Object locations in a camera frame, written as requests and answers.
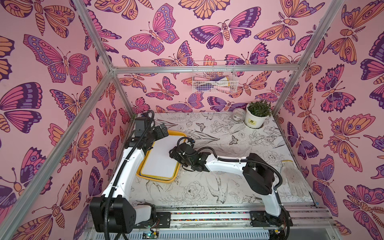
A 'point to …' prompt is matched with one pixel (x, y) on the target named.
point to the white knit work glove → (291, 176)
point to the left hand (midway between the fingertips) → (161, 128)
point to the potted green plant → (256, 113)
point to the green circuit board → (148, 235)
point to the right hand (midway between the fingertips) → (171, 152)
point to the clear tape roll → (238, 115)
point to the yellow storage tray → (171, 133)
